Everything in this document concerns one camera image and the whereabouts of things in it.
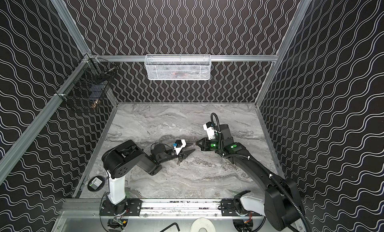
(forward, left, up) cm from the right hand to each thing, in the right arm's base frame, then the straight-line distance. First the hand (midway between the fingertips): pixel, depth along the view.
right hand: (197, 143), depth 81 cm
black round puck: (-18, +55, -12) cm, 59 cm away
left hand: (-3, 0, -2) cm, 3 cm away
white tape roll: (-34, -2, -15) cm, 37 cm away
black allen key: (-36, +13, -15) cm, 41 cm away
